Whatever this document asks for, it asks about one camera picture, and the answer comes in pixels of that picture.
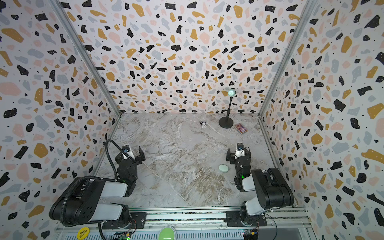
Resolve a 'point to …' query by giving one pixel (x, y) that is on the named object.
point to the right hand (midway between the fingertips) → (239, 145)
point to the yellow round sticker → (83, 233)
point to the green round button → (167, 232)
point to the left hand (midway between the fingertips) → (132, 147)
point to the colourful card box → (241, 129)
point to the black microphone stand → (227, 122)
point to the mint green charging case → (223, 168)
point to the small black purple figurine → (203, 124)
